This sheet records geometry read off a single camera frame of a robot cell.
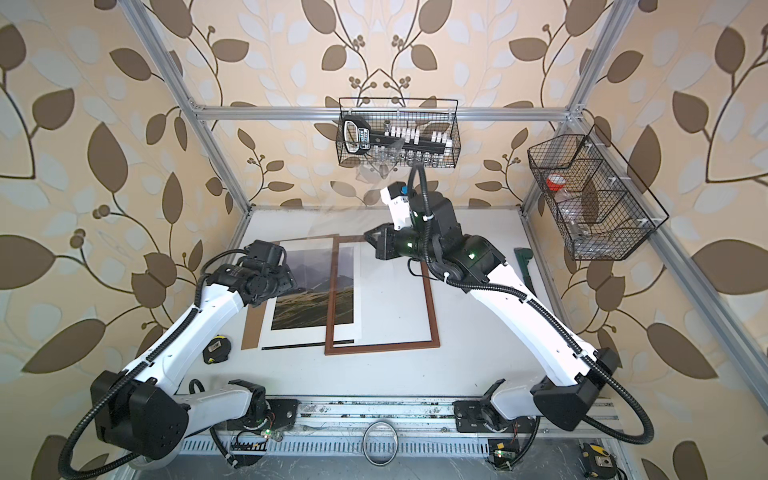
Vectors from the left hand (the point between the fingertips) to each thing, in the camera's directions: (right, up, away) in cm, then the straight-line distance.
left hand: (284, 282), depth 81 cm
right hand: (+25, +13, -19) cm, 34 cm away
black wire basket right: (+82, +20, -8) cm, 85 cm away
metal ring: (+27, -37, -10) cm, 47 cm away
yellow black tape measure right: (+76, -38, -15) cm, 87 cm away
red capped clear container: (+74, +27, -1) cm, 79 cm away
